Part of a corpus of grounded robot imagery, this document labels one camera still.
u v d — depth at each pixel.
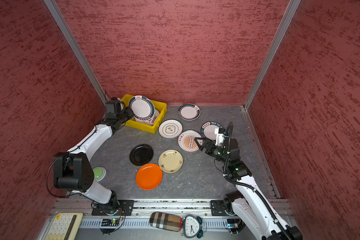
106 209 0.68
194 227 0.66
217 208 0.74
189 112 1.18
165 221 0.68
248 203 0.50
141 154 0.89
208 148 0.66
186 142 1.00
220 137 0.69
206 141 0.66
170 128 1.06
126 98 1.17
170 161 0.90
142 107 1.00
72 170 0.44
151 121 1.10
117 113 0.69
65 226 0.67
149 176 0.83
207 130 1.04
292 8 0.71
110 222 0.71
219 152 0.65
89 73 0.98
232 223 0.70
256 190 0.48
